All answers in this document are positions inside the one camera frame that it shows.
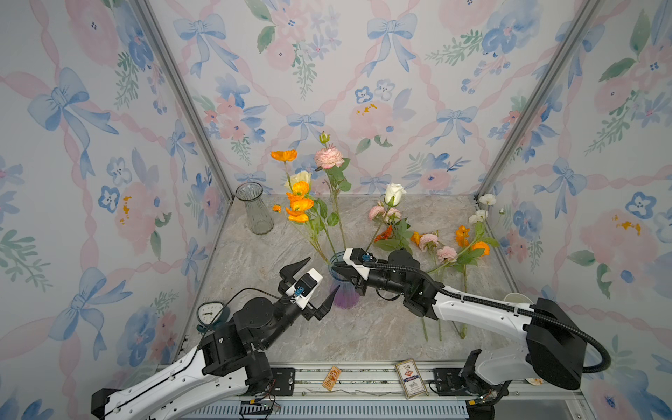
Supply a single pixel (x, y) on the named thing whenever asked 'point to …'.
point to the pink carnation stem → (426, 244)
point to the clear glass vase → (259, 220)
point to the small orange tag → (332, 377)
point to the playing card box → (410, 379)
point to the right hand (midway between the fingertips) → (335, 263)
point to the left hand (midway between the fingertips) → (321, 270)
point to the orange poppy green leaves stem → (469, 254)
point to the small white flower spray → (480, 215)
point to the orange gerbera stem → (385, 234)
